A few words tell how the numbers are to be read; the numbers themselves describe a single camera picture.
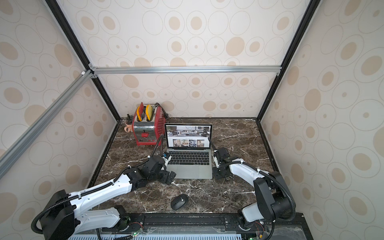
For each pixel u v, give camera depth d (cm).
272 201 43
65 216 39
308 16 70
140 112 95
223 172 75
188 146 100
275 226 70
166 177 73
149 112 97
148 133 94
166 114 117
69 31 75
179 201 79
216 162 83
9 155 51
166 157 73
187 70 93
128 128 105
